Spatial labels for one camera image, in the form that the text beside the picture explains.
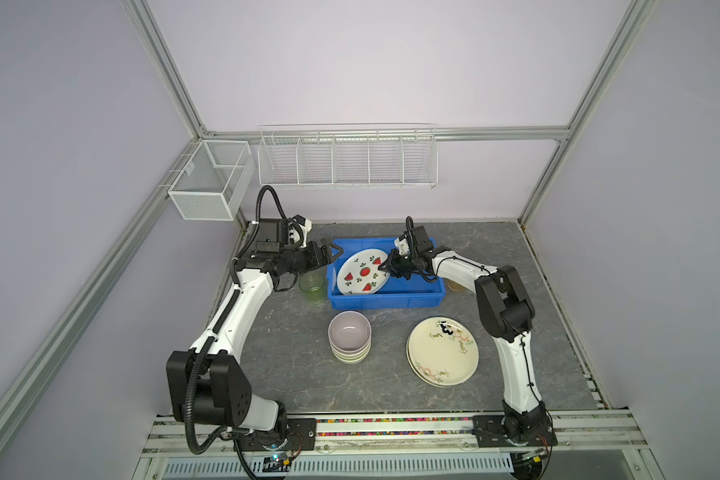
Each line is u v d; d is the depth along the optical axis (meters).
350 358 0.78
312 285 0.96
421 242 0.83
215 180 1.02
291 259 0.69
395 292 0.98
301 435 0.74
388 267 0.90
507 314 0.57
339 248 0.78
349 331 0.81
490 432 0.73
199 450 0.39
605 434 0.74
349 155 0.98
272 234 0.62
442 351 0.85
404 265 0.88
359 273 1.02
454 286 0.69
